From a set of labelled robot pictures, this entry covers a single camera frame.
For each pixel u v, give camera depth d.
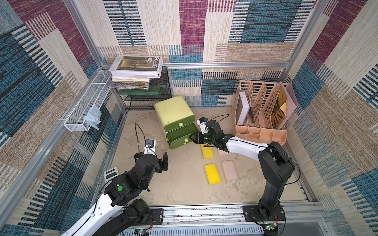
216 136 0.71
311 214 0.75
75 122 0.69
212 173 0.88
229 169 0.87
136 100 1.19
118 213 0.59
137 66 0.83
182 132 0.90
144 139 0.58
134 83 0.81
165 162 0.63
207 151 0.96
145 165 0.47
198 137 0.79
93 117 0.66
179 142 0.87
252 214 0.73
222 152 0.70
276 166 0.48
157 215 0.74
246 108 0.94
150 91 0.96
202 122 0.83
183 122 0.87
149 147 0.56
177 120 0.85
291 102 0.82
